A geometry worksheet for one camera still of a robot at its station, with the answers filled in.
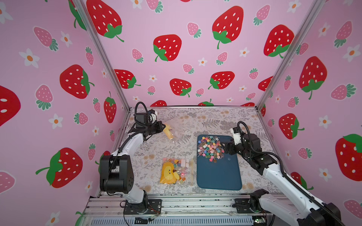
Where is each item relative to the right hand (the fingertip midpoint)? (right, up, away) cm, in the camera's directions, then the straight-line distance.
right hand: (224, 141), depth 80 cm
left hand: (-35, +9, +9) cm, 38 cm away
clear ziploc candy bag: (-32, +6, +21) cm, 38 cm away
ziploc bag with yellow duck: (-28, -19, +5) cm, 34 cm away
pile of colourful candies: (-5, -7, +15) cm, 18 cm away
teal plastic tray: (+1, -22, +5) cm, 22 cm away
